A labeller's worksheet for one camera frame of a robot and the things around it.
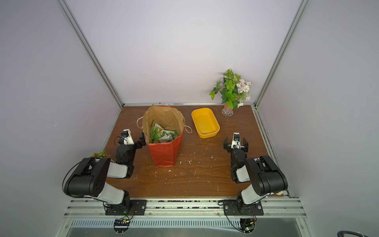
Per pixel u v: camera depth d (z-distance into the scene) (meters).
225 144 0.83
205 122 1.11
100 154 0.77
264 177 0.44
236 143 0.76
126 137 0.76
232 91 0.83
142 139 0.85
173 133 1.00
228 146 0.80
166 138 0.92
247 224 0.70
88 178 0.45
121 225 0.72
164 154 0.78
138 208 0.73
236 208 0.73
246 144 0.80
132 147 0.79
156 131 0.95
